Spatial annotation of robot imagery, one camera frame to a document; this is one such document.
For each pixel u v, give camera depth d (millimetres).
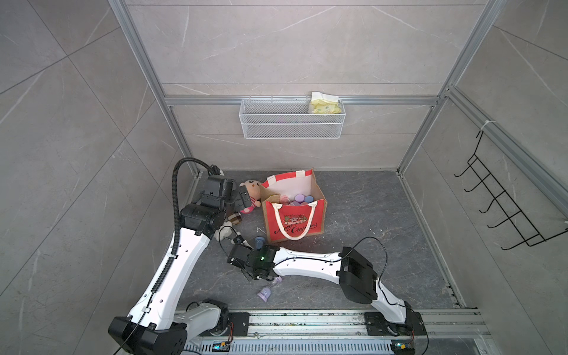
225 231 947
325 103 858
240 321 731
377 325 723
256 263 596
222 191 522
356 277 490
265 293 772
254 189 1004
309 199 955
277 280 817
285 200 947
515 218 644
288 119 1011
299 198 952
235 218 979
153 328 363
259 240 904
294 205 780
